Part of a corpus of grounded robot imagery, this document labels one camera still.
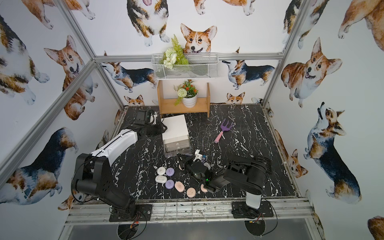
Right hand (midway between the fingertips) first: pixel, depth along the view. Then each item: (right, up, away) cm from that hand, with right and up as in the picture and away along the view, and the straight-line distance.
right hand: (177, 150), depth 80 cm
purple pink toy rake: (+29, +10, +27) cm, 41 cm away
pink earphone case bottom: (+7, -22, -2) cm, 23 cm away
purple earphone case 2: (-5, -19, +2) cm, 20 cm away
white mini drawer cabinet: (-3, +5, +10) cm, 11 cm away
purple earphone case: (-5, -14, +6) cm, 16 cm away
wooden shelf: (-15, +27, +37) cm, 48 cm away
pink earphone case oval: (+1, -20, 0) cm, 20 cm away
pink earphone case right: (+14, -21, 0) cm, 25 cm away
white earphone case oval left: (-10, -17, +4) cm, 20 cm away
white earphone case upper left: (-10, -13, +6) cm, 18 cm away
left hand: (-10, +12, +11) cm, 19 cm away
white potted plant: (+3, +34, +21) cm, 40 cm away
